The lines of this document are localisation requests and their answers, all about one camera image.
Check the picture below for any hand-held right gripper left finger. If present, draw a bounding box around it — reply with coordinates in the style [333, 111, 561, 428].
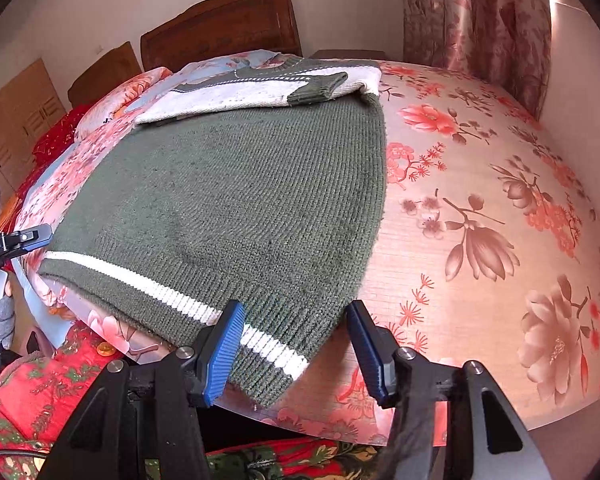
[37, 301, 246, 480]

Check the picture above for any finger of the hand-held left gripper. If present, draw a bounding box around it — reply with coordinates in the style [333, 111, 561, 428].
[2, 226, 53, 253]

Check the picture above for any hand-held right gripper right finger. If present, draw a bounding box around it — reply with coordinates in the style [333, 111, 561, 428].
[347, 301, 551, 480]

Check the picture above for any green knit sweater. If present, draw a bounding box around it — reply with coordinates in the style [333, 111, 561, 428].
[37, 56, 388, 408]

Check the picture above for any red blanket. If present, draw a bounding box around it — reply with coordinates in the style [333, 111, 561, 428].
[15, 105, 88, 201]

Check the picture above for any light wooden wardrobe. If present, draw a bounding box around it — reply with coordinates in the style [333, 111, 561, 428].
[0, 57, 67, 196]

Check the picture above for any person's red floral clothing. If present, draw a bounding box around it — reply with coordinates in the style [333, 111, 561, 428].
[0, 320, 381, 480]

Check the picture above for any pink floral pillow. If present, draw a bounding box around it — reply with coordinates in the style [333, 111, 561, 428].
[77, 66, 173, 141]

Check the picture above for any small wooden headboard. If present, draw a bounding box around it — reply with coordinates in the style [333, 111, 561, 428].
[67, 41, 143, 108]

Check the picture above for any pink floral bed sheet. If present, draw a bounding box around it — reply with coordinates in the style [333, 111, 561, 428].
[10, 57, 600, 448]

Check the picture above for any large carved wooden headboard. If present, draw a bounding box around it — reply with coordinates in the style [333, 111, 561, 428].
[140, 0, 302, 73]

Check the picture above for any dark wooden nightstand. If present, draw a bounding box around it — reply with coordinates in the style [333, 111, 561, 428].
[307, 49, 387, 62]

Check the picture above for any pink floral curtain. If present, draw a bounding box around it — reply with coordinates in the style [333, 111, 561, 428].
[397, 0, 553, 121]

